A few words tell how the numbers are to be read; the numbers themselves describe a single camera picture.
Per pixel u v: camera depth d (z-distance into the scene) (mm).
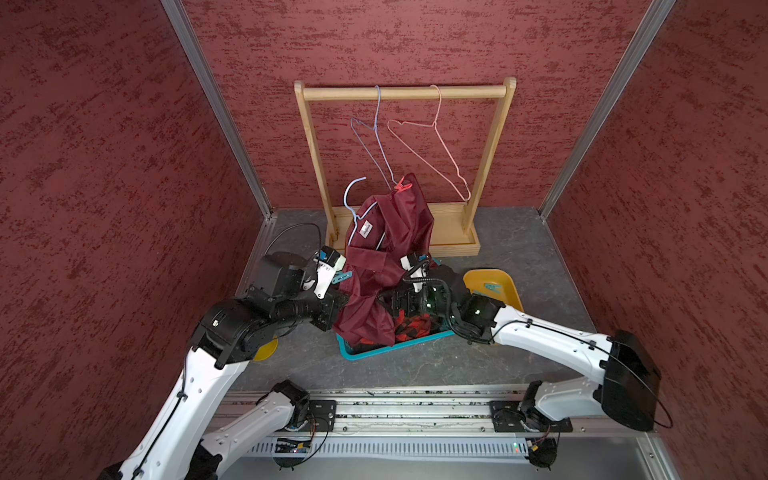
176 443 355
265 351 868
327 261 524
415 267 662
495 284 979
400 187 664
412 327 811
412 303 655
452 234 1165
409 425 739
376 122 947
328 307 518
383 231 652
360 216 581
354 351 757
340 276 573
